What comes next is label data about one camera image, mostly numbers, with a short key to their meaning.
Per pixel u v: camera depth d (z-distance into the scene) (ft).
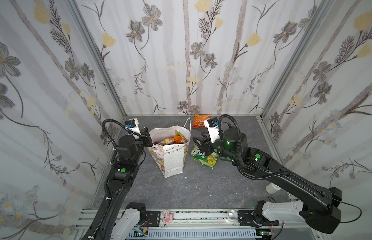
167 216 2.36
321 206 1.28
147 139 2.03
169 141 2.57
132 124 1.88
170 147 2.40
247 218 2.41
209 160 2.99
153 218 2.41
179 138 2.75
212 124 1.71
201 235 2.31
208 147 1.82
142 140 2.01
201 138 1.80
